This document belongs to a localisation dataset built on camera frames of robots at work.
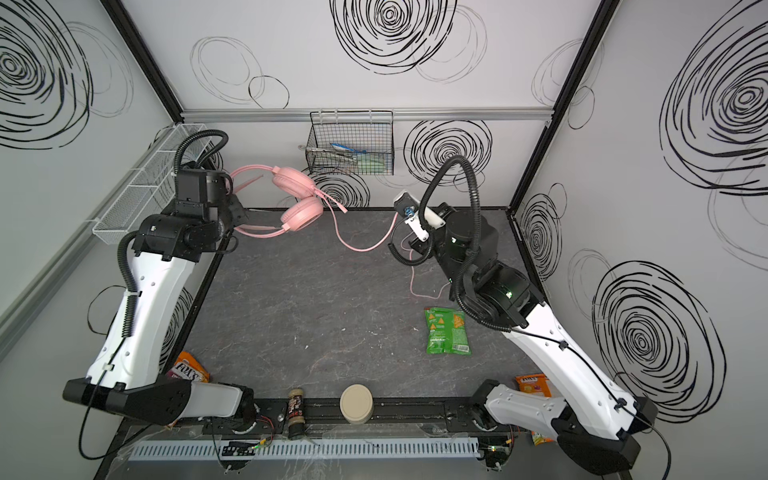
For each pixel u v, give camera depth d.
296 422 0.71
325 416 0.75
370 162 0.87
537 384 0.77
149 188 0.72
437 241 0.48
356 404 0.70
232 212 0.60
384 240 0.55
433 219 0.49
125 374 0.38
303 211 0.67
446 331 0.85
